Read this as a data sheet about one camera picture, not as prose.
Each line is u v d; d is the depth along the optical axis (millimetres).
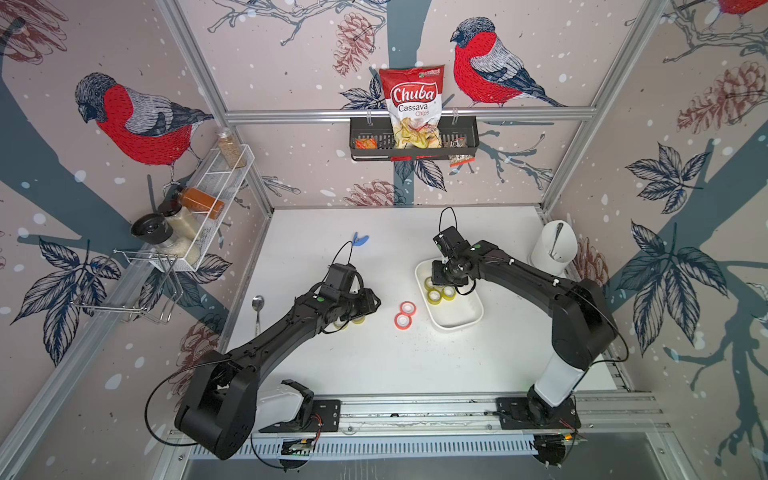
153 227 581
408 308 928
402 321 901
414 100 815
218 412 399
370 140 927
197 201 720
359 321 896
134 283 582
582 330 463
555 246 974
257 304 925
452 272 740
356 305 729
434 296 951
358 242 1097
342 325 880
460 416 750
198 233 669
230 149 854
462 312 910
